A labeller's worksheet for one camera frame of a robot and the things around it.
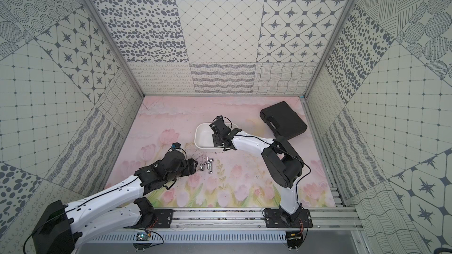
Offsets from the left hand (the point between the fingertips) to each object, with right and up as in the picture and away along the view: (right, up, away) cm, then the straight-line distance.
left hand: (193, 161), depth 82 cm
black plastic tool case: (+49, +18, +22) cm, 57 cm away
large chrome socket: (+3, -5, +6) cm, 9 cm away
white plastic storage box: (+2, +8, +19) cm, 20 cm away
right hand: (+13, +9, +12) cm, 19 cm away
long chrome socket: (+7, -2, +9) cm, 12 cm away
